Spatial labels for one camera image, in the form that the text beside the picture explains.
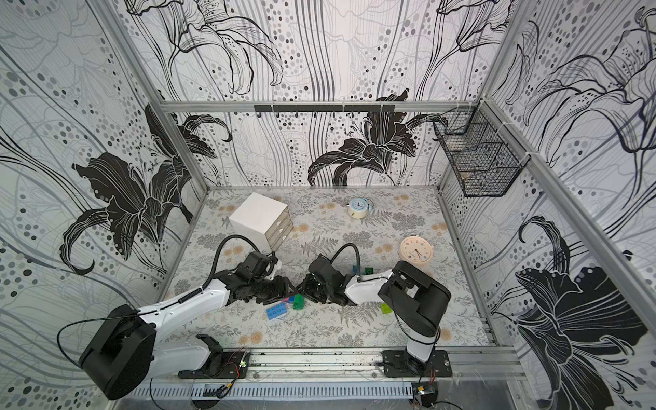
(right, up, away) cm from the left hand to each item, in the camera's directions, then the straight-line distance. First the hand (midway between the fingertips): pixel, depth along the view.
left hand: (293, 299), depth 83 cm
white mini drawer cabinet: (-11, +25, +8) cm, 29 cm away
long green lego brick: (+2, -1, -1) cm, 2 cm away
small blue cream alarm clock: (+24, +30, +24) cm, 46 cm away
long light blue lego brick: (-5, -3, -1) cm, 6 cm away
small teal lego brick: (+21, +8, +8) cm, 24 cm away
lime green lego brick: (+30, -3, -1) cm, 30 cm away
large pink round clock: (+45, +14, +11) cm, 48 cm away
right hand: (+1, +2, +4) cm, 5 cm away
